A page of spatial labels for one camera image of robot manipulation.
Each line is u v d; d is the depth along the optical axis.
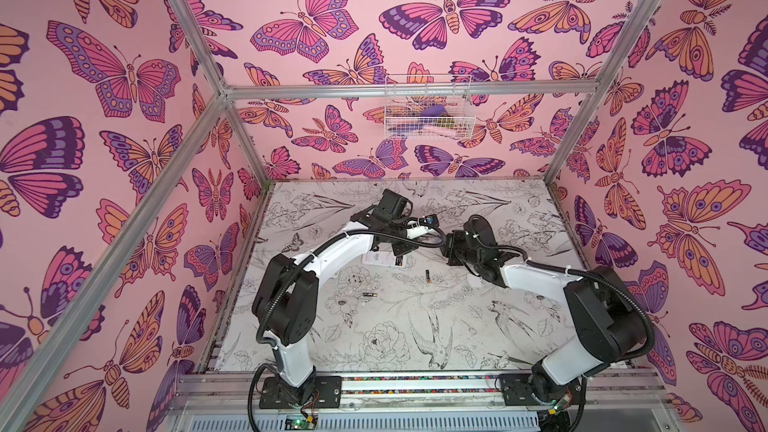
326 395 0.73
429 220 0.75
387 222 0.68
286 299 0.47
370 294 0.90
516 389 0.73
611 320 0.45
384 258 0.97
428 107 0.97
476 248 0.72
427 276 0.94
